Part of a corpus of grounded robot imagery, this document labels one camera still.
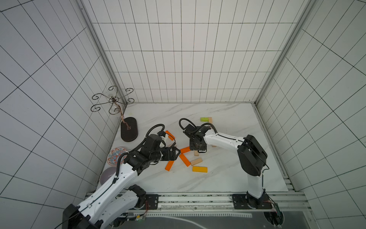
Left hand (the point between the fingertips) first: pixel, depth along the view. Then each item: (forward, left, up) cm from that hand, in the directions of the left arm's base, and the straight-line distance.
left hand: (171, 154), depth 76 cm
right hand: (+13, -14, -11) cm, 22 cm away
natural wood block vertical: (+6, -15, -13) cm, 21 cm away
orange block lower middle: (+3, -8, -14) cm, 16 cm away
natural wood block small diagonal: (+2, -15, -14) cm, 20 cm away
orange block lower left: (-1, +2, -14) cm, 14 cm away
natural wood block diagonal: (+35, -27, -14) cm, 46 cm away
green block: (+34, -22, -12) cm, 42 cm away
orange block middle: (+10, -7, -14) cm, 19 cm away
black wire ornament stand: (+27, +34, -12) cm, 45 cm away
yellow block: (-3, -18, -13) cm, 23 cm away
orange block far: (+22, +3, -17) cm, 28 cm away
